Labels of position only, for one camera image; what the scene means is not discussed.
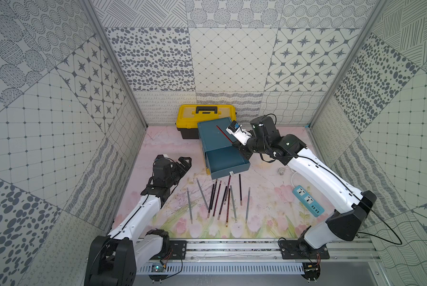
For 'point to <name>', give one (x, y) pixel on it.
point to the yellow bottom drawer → (208, 171)
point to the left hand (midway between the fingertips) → (186, 160)
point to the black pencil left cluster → (211, 201)
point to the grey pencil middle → (234, 207)
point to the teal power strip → (308, 201)
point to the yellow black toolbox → (188, 116)
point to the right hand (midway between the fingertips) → (236, 145)
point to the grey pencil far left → (189, 205)
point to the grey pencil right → (247, 204)
